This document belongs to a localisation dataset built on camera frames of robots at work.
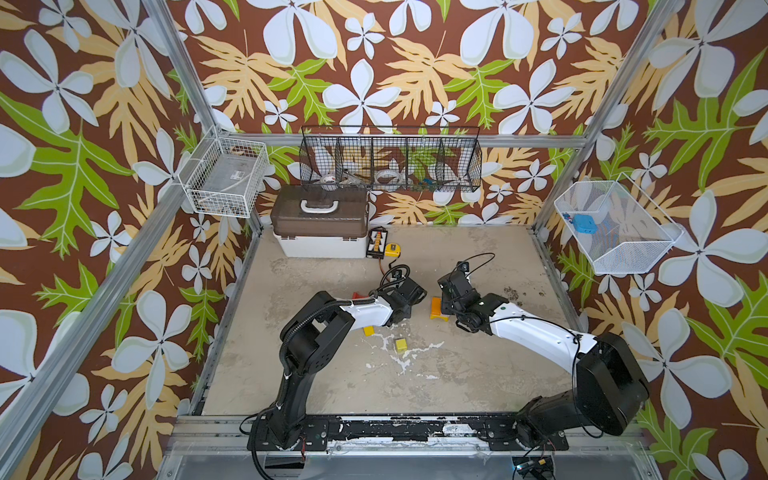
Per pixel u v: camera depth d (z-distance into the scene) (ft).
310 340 1.72
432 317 3.06
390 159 3.20
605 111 2.79
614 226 2.73
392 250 3.64
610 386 1.39
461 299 2.17
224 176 2.83
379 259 3.63
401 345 2.87
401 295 2.51
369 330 2.98
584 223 2.82
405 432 2.46
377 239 3.77
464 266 2.51
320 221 3.08
